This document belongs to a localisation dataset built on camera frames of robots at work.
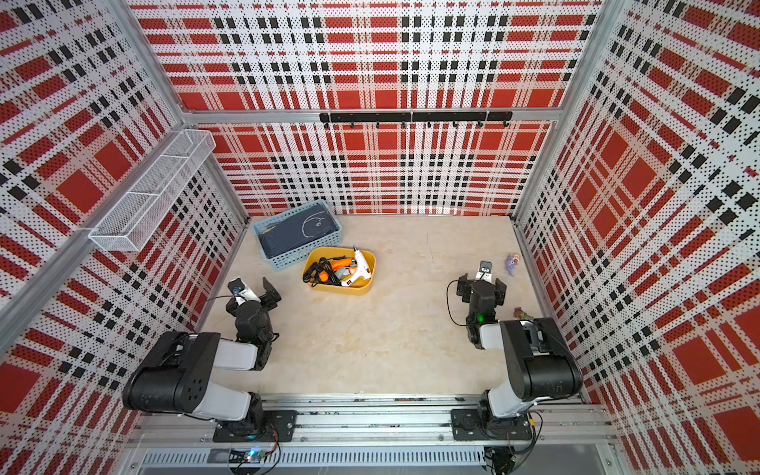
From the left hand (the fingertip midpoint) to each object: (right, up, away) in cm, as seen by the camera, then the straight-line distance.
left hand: (260, 284), depth 89 cm
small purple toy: (+83, +6, +15) cm, 85 cm away
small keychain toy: (+82, -10, +3) cm, 83 cm away
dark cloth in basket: (+4, +18, +21) cm, 28 cm away
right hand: (+70, +2, +4) cm, 71 cm away
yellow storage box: (+30, -2, +4) cm, 31 cm away
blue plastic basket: (+5, +8, +14) cm, 17 cm away
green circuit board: (+6, -39, -20) cm, 44 cm away
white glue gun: (+30, +4, +9) cm, 32 cm away
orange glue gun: (+22, +5, +9) cm, 24 cm away
